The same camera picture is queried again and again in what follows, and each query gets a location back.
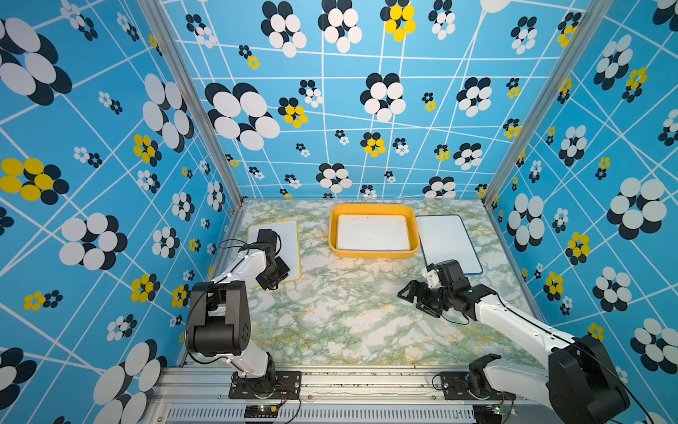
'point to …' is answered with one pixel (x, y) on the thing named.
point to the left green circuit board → (260, 411)
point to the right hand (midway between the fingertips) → (409, 298)
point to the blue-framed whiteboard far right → (446, 237)
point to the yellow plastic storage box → (407, 210)
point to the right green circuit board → (487, 413)
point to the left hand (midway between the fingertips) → (284, 275)
